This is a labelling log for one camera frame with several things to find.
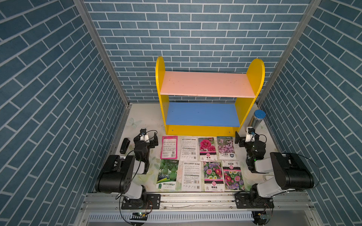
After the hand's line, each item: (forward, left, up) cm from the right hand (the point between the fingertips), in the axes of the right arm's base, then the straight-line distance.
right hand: (245, 132), depth 90 cm
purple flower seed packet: (-6, +11, -9) cm, 16 cm away
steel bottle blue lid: (+7, -6, +8) cm, 13 cm away
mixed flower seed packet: (-26, +20, -11) cm, 35 cm away
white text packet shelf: (-27, +33, -11) cm, 44 cm away
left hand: (-6, +61, 0) cm, 62 cm away
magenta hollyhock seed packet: (-9, +24, -10) cm, 27 cm away
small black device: (-13, +78, -7) cm, 80 cm away
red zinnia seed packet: (-25, +9, -11) cm, 29 cm away
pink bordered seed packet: (-10, +49, -10) cm, 51 cm away
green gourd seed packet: (-28, +48, -10) cm, 56 cm away
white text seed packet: (-10, +36, -10) cm, 39 cm away
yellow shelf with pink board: (+36, +23, -12) cm, 45 cm away
